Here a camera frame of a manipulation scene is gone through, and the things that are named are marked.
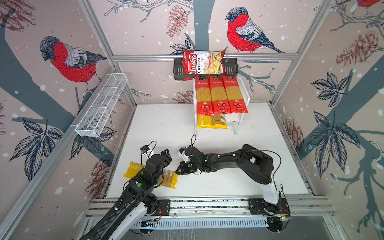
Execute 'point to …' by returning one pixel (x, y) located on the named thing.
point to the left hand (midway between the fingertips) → (165, 152)
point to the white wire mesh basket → (101, 104)
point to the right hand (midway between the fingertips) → (174, 176)
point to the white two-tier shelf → (195, 108)
